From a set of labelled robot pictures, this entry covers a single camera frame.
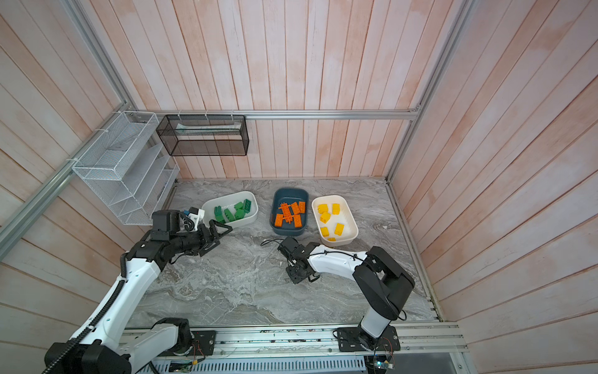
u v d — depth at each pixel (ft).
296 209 3.50
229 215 3.41
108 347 1.29
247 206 3.51
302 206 3.53
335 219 3.46
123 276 1.56
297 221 3.40
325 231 3.25
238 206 3.53
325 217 3.37
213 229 2.21
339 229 3.25
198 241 2.21
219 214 3.41
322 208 3.53
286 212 3.43
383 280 1.55
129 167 2.41
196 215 2.38
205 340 2.41
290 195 3.65
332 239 3.15
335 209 3.49
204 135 3.40
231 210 3.51
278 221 3.39
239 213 3.41
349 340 2.40
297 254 2.29
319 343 2.45
